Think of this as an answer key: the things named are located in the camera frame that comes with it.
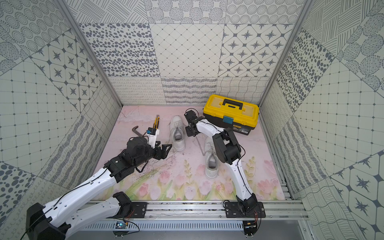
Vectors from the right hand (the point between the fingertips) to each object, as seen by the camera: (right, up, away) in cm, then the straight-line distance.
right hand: (193, 132), depth 104 cm
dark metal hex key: (-41, 0, 0) cm, 41 cm away
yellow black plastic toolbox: (+25, +14, -9) cm, 30 cm away
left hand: (-14, -1, -29) cm, 32 cm away
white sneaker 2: (-11, +3, -8) cm, 14 cm away
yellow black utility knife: (-28, +5, +3) cm, 28 cm away
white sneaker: (+12, -16, -18) cm, 27 cm away
